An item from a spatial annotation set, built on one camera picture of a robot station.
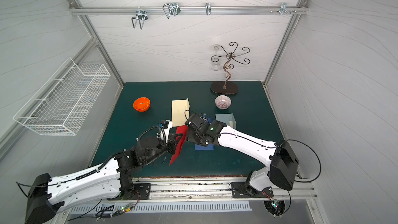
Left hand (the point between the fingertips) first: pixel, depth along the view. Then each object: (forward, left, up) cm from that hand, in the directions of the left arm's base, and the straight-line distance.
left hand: (183, 136), depth 71 cm
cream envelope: (+27, +7, -20) cm, 34 cm away
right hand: (+3, -3, -6) cm, 7 cm away
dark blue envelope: (+3, -7, -20) cm, 21 cm away
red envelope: (+1, +1, +4) cm, 4 cm away
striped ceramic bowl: (+35, -23, -18) cm, 46 cm away
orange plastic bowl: (+31, +33, -17) cm, 48 cm away
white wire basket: (+8, +55, +11) cm, 57 cm away
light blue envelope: (+24, -26, -22) cm, 42 cm away
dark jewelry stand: (+51, -23, -20) cm, 59 cm away
